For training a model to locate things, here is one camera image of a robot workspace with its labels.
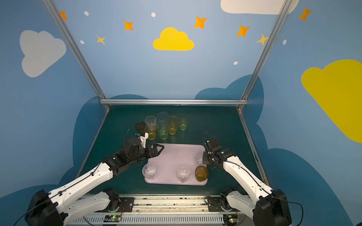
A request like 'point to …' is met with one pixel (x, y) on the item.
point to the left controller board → (112, 218)
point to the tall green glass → (163, 129)
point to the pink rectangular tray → (176, 164)
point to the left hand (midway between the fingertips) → (161, 149)
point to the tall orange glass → (172, 124)
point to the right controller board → (230, 219)
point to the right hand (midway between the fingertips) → (208, 157)
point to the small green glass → (183, 123)
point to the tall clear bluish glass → (162, 118)
